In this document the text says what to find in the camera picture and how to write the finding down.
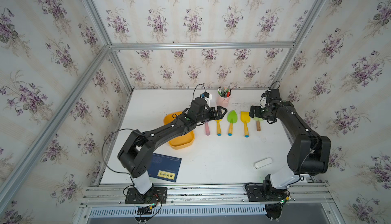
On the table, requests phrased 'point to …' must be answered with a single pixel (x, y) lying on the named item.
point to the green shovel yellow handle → (231, 118)
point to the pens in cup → (224, 92)
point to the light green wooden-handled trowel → (258, 123)
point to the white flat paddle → (260, 163)
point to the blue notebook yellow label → (164, 167)
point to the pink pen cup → (223, 102)
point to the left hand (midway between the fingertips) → (224, 113)
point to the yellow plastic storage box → (183, 141)
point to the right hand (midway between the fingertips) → (259, 115)
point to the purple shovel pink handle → (207, 132)
